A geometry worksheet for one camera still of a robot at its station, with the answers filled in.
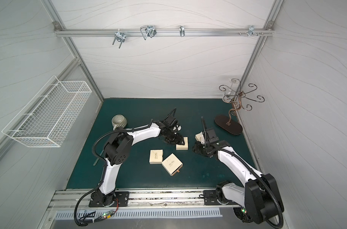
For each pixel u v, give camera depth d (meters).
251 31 0.77
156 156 0.86
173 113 0.88
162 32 0.79
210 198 0.74
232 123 1.04
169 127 0.77
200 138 0.93
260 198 0.40
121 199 0.74
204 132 0.67
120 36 0.78
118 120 1.04
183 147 0.89
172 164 0.83
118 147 0.53
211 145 0.63
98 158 0.87
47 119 0.69
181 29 0.73
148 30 0.77
